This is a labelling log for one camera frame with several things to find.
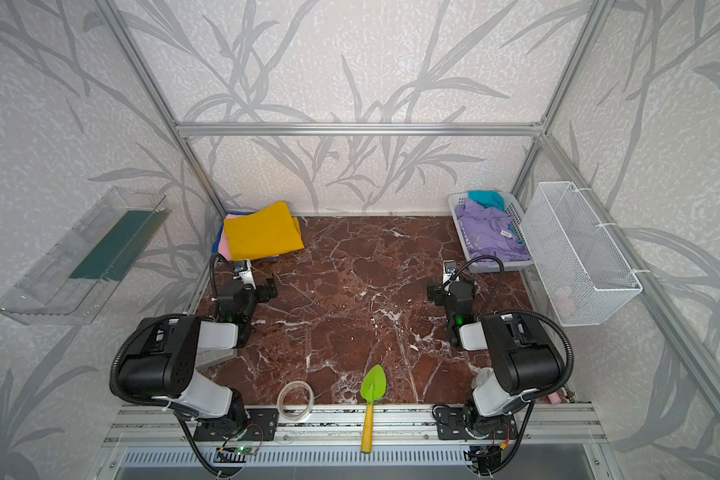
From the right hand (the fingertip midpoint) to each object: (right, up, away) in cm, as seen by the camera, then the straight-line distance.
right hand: (450, 268), depth 95 cm
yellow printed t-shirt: (-63, +12, +15) cm, 66 cm away
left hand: (-60, +1, -1) cm, 60 cm away
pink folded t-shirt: (-78, +7, +11) cm, 79 cm away
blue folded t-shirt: (-82, +8, +12) cm, 83 cm away
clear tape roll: (-48, -33, -18) cm, 61 cm away
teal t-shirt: (+19, +25, +18) cm, 36 cm away
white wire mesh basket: (+20, +1, -34) cm, 39 cm away
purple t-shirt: (+18, +12, +15) cm, 26 cm away
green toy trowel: (-24, -29, -17) cm, 42 cm away
